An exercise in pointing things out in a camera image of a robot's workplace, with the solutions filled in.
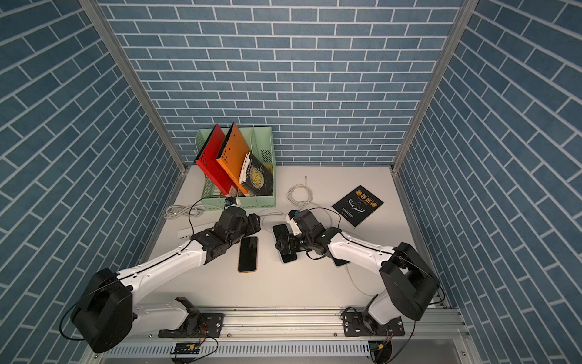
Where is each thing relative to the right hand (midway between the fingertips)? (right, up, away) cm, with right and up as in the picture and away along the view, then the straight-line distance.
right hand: (285, 243), depth 84 cm
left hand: (-10, +8, +2) cm, 13 cm away
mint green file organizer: (-14, +42, +22) cm, 50 cm away
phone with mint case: (-3, +5, +1) cm, 6 cm away
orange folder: (-22, +34, +8) cm, 41 cm away
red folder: (-30, +31, +1) cm, 43 cm away
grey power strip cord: (-51, +10, +17) cm, 55 cm away
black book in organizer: (-14, +26, +15) cm, 33 cm away
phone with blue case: (+20, -8, +3) cm, 22 cm away
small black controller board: (-31, -31, -11) cm, 45 cm away
